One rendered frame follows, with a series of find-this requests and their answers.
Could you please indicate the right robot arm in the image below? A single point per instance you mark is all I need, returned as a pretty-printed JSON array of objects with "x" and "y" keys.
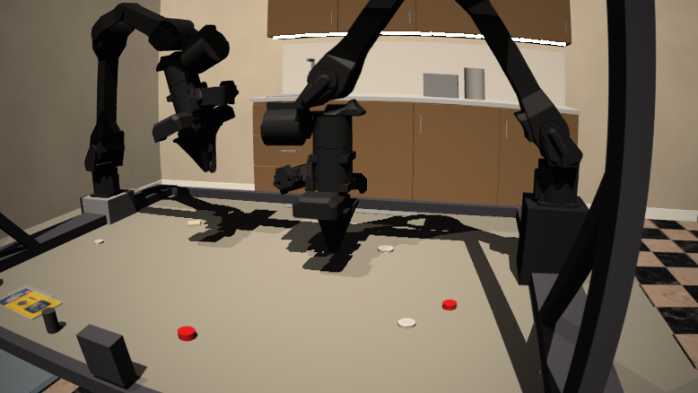
[{"x": 337, "y": 73}]

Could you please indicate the yellow and blue blister pack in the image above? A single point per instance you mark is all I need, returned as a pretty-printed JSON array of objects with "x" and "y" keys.
[{"x": 28, "y": 302}]

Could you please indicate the grey flat bar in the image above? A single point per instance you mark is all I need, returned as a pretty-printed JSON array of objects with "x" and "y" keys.
[{"x": 363, "y": 211}]

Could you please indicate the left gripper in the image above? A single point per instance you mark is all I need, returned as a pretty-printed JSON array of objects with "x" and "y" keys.
[{"x": 199, "y": 143}]

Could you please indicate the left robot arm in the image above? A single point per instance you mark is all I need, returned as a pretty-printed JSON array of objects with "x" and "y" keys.
[{"x": 198, "y": 54}]

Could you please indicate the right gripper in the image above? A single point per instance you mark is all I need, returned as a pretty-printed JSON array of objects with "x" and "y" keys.
[{"x": 333, "y": 171}]

